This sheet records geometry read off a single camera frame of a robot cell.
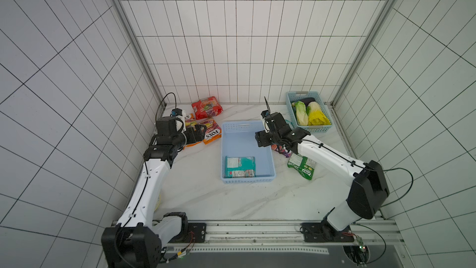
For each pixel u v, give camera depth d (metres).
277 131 0.63
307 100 1.15
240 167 0.90
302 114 1.06
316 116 1.00
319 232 0.67
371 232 0.66
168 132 0.57
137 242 0.37
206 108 1.11
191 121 1.08
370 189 0.43
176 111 0.67
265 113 0.74
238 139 1.03
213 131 1.04
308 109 1.08
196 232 0.73
